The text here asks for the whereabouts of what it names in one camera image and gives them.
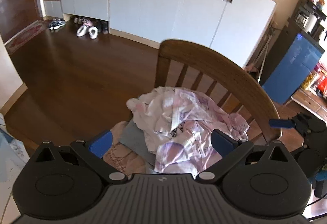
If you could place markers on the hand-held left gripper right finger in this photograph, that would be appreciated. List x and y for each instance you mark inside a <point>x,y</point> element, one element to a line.
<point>222,142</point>

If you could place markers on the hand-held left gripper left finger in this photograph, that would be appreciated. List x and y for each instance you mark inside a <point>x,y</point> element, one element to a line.
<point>101,143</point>

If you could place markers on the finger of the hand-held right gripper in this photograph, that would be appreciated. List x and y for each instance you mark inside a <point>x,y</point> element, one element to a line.
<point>281,123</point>
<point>320,185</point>

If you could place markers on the pink and purple t-shirt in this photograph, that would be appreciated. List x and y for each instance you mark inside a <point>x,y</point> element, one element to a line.
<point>178,121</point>

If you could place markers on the pink quilted cushion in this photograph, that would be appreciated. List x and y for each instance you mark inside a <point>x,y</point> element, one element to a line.
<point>122,157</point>

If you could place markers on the grey-blue seat cloth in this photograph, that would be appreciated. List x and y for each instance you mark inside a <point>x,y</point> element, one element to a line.
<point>134,139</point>

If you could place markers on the low wooden cabinet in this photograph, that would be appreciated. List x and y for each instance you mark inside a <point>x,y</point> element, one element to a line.
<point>309,104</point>

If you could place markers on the colourful snack packets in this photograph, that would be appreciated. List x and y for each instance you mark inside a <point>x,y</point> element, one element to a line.
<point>316,81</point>

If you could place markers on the tripod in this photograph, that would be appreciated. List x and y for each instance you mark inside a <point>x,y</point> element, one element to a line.
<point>265,50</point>

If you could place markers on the wooden chair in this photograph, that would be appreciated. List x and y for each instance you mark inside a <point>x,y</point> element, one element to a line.
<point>217,65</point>

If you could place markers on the black coffee machine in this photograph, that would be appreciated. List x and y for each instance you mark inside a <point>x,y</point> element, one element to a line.
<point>306,17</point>

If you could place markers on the white slipper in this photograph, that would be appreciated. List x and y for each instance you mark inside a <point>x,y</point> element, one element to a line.
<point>82,31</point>
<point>93,33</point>

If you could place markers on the dark shoes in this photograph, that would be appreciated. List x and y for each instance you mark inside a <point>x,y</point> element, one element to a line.
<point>103,26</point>

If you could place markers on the pink shoes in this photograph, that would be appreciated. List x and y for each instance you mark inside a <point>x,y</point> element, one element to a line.
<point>87,22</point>

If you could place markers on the pair of grey sneakers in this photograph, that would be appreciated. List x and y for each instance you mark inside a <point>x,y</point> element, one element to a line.
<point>56,24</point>

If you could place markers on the red patterned doormat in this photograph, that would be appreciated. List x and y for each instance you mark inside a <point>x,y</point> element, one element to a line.
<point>26,35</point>

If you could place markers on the white cabinet with stickers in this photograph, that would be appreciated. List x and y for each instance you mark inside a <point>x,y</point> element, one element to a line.
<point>166,9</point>

